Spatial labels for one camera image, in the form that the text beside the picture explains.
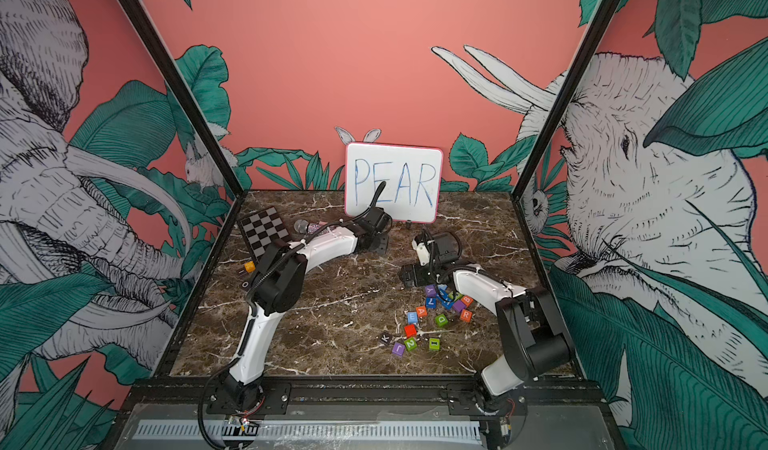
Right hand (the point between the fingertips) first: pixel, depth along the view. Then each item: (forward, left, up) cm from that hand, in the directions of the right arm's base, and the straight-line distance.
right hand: (411, 267), depth 92 cm
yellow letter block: (+2, +53, -4) cm, 53 cm away
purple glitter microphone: (+17, +38, -1) cm, 42 cm away
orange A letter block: (-12, -3, -5) cm, 13 cm away
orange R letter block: (-13, -16, -6) cm, 22 cm away
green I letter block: (-21, -6, -5) cm, 23 cm away
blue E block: (-13, 0, -6) cm, 15 cm away
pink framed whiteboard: (+31, -1, +10) cm, 33 cm away
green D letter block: (-15, -9, -6) cm, 18 cm away
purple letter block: (-23, +4, -6) cm, 24 cm away
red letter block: (-17, 0, -7) cm, 18 cm away
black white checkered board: (+18, +54, -3) cm, 57 cm away
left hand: (+13, +10, -2) cm, 17 cm away
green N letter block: (-22, +1, -5) cm, 22 cm away
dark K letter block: (-20, +8, -6) cm, 22 cm away
